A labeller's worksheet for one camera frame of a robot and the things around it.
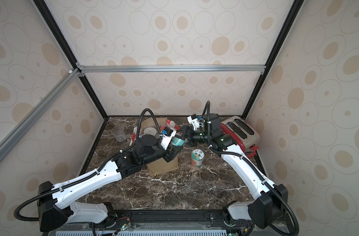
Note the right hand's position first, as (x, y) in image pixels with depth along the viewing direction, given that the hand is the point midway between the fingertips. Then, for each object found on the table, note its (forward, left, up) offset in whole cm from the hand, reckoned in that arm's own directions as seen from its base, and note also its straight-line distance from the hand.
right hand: (180, 135), depth 69 cm
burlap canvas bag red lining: (-5, +11, -22) cm, 25 cm away
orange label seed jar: (+3, -9, -23) cm, 25 cm away
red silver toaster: (+14, -38, -14) cm, 43 cm away
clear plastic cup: (+21, +47, -26) cm, 58 cm away
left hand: (-5, -2, -1) cm, 5 cm away
